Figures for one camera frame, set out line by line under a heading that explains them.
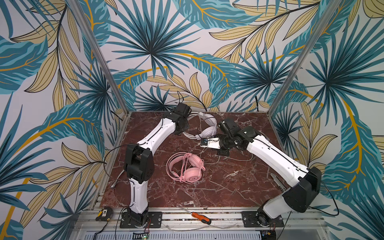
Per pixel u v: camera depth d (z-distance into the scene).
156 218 0.73
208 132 0.82
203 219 0.72
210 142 0.66
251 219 0.73
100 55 0.85
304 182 0.42
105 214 0.73
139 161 0.50
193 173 0.80
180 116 0.70
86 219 0.75
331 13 0.70
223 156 0.96
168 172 0.86
